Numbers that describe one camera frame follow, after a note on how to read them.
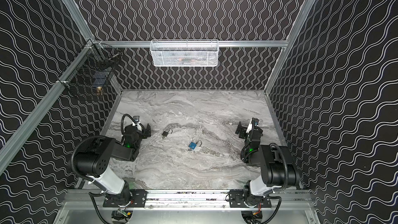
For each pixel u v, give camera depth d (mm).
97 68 924
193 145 924
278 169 451
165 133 976
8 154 504
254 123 782
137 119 834
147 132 896
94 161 468
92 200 690
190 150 901
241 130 840
